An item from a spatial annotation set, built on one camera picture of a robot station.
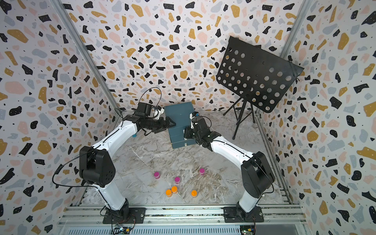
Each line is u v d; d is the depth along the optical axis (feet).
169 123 2.62
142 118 2.20
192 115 2.59
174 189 2.63
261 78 2.41
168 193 2.60
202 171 2.88
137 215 2.41
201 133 2.16
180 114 2.95
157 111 2.51
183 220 2.40
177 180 2.76
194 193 2.57
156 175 2.80
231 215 2.40
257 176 1.49
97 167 1.54
